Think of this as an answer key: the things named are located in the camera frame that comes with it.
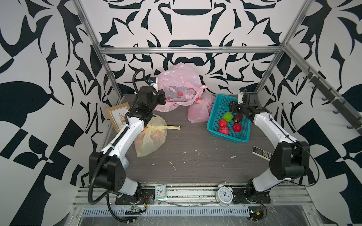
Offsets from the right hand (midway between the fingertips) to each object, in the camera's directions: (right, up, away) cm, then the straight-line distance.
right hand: (232, 102), depth 89 cm
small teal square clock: (-43, -48, -15) cm, 66 cm away
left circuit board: (-54, -53, -19) cm, 78 cm away
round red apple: (+6, -17, +7) cm, 19 cm away
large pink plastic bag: (-32, +10, -5) cm, 33 cm away
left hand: (-44, +7, -9) cm, 46 cm away
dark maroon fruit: (+8, -10, +12) cm, 18 cm away
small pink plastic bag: (-20, -7, +8) cm, 22 cm away
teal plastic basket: (-1, -2, +22) cm, 22 cm away
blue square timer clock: (-65, -36, -6) cm, 74 cm away
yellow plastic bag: (-50, -22, -6) cm, 55 cm away
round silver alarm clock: (-11, -47, -18) cm, 52 cm away
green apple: (0, -9, +10) cm, 13 cm away
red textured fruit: (-5, -17, +4) cm, 18 cm away
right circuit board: (+5, -56, -18) cm, 59 cm away
